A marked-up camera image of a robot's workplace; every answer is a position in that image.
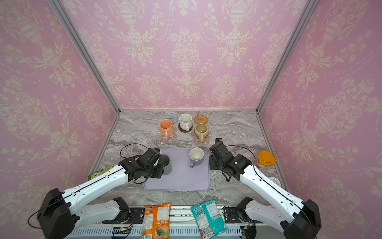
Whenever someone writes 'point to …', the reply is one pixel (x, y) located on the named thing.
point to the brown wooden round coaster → (183, 130)
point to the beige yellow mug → (201, 131)
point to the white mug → (185, 121)
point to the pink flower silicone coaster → (197, 140)
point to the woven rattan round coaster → (200, 119)
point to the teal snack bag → (210, 222)
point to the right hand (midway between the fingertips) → (213, 159)
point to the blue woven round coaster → (172, 117)
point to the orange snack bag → (156, 221)
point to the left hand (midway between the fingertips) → (162, 172)
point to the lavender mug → (196, 155)
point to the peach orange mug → (166, 127)
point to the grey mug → (165, 161)
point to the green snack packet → (95, 174)
